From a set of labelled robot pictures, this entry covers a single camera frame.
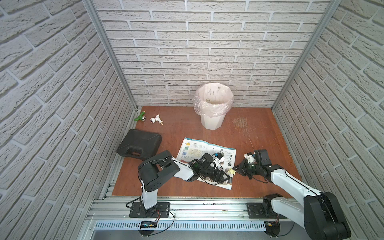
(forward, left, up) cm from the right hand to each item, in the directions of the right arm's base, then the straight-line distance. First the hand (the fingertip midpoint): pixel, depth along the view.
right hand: (234, 167), depth 85 cm
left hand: (-1, +7, -1) cm, 7 cm away
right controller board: (-29, -14, -8) cm, 33 cm away
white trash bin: (+31, +8, +3) cm, 32 cm away
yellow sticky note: (-2, +2, 0) cm, 3 cm away
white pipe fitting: (+39, +52, +1) cm, 66 cm away
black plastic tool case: (+18, +58, +2) cm, 60 cm away
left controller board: (-24, +47, -4) cm, 53 cm away
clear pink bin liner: (+47, +7, +11) cm, 49 cm away
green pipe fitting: (+43, +62, +1) cm, 75 cm away
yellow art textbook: (+14, +25, -2) cm, 29 cm away
